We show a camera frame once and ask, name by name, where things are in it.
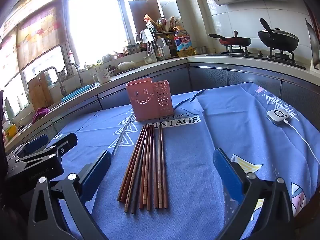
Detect magenta cloth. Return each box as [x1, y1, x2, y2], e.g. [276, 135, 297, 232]
[31, 107, 50, 124]

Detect red frying pan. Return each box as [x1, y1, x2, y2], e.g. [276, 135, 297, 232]
[208, 30, 251, 46]

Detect pink perforated utensil holder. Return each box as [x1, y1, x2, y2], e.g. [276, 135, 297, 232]
[126, 77, 174, 121]

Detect white cable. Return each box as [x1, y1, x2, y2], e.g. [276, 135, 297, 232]
[283, 119, 320, 165]

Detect white square device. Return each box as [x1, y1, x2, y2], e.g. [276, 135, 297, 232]
[266, 108, 290, 125]

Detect tall chrome faucet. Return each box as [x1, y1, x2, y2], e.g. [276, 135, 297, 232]
[37, 66, 68, 97]

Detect blue patterned tablecloth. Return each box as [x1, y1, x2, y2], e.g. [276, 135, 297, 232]
[55, 82, 319, 239]

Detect yellow cooking oil bottle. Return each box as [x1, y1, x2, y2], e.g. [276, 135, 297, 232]
[174, 27, 194, 57]

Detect gas stove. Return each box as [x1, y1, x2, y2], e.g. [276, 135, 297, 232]
[206, 46, 306, 70]

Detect short chrome faucet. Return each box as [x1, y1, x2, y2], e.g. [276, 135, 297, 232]
[62, 62, 84, 87]

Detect white mug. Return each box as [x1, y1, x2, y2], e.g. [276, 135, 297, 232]
[93, 69, 111, 84]

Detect wooden cutting board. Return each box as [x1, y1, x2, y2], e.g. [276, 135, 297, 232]
[27, 72, 54, 111]

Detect white plastic bottle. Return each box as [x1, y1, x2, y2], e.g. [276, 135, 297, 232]
[157, 36, 171, 59]

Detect snack packages on rack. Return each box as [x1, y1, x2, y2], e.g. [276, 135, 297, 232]
[144, 14, 183, 33]

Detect blue plastic basin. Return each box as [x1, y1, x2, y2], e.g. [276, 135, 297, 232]
[61, 83, 97, 102]

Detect black wok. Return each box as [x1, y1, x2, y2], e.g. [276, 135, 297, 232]
[258, 18, 299, 52]

